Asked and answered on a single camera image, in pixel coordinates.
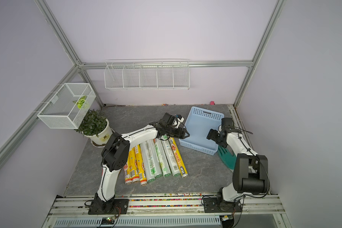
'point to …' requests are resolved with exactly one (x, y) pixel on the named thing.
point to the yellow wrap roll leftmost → (128, 174)
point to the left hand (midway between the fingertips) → (186, 135)
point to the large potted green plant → (95, 126)
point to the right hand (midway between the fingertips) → (213, 137)
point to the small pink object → (212, 102)
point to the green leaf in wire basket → (80, 102)
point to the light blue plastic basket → (198, 123)
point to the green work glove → (227, 158)
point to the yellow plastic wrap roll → (179, 161)
